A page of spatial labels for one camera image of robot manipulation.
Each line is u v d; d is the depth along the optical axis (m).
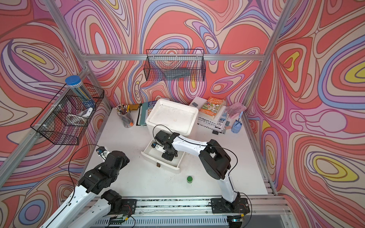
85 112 0.72
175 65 1.01
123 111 0.99
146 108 1.17
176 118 0.83
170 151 0.76
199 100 1.14
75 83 0.70
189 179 0.80
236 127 0.99
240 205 0.71
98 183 0.50
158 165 0.84
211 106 1.04
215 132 1.05
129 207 0.72
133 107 1.20
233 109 1.18
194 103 1.11
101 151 0.64
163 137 0.72
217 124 1.04
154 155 0.88
